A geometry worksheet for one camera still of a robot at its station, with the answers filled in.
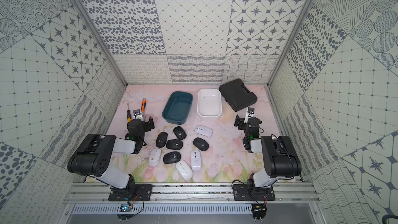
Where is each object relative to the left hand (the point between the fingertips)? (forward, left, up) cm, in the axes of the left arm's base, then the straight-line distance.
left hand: (147, 117), depth 94 cm
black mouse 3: (-14, -34, -6) cm, 37 cm away
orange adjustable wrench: (+18, +9, -6) cm, 21 cm away
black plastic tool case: (+22, -57, -2) cm, 61 cm away
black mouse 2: (-14, -18, -6) cm, 24 cm away
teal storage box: (+12, -16, -5) cm, 21 cm away
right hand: (+3, -61, -2) cm, 61 cm away
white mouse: (-4, -35, -7) cm, 36 cm away
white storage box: (+16, -38, -5) cm, 42 cm away
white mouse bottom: (-28, -26, -5) cm, 39 cm away
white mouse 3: (-22, -31, -7) cm, 39 cm away
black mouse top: (-7, -21, -5) cm, 23 cm away
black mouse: (-11, -10, -6) cm, 16 cm away
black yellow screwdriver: (+6, +16, -5) cm, 17 cm away
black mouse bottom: (-21, -18, -6) cm, 29 cm away
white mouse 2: (-22, -8, -6) cm, 24 cm away
